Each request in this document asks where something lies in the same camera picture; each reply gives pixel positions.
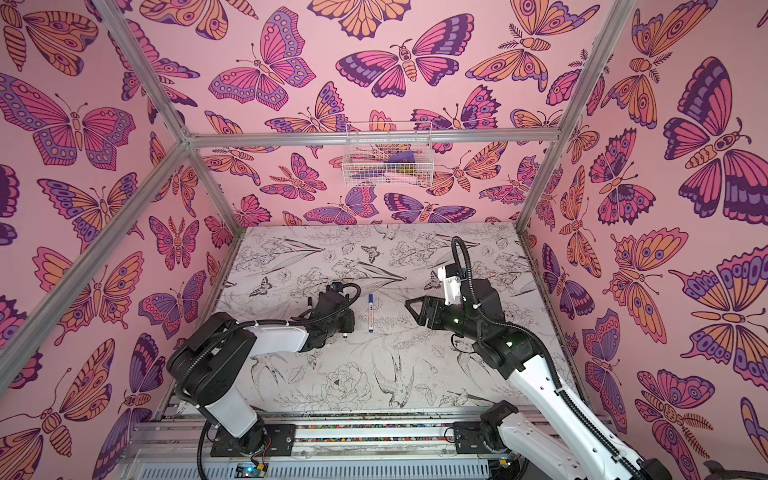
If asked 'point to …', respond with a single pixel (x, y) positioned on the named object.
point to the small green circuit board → (246, 470)
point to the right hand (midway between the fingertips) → (415, 300)
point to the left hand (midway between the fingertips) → (356, 311)
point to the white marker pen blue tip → (371, 317)
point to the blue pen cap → (370, 298)
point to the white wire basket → (388, 154)
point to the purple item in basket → (402, 157)
